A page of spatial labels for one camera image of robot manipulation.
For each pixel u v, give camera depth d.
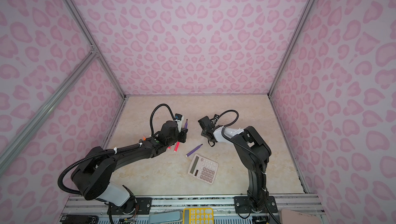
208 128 0.77
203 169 0.84
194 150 0.92
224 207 0.73
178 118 0.77
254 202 0.64
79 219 0.68
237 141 0.52
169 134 0.68
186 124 0.88
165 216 0.69
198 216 0.70
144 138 0.98
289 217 0.68
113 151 0.49
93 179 0.44
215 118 0.88
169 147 0.70
